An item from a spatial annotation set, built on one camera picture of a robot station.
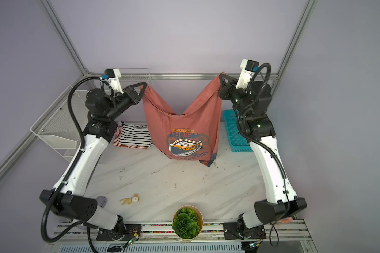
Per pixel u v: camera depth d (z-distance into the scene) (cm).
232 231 73
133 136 103
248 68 48
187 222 66
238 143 102
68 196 40
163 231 75
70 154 77
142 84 61
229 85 49
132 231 73
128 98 56
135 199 82
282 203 39
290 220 42
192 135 73
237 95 52
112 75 54
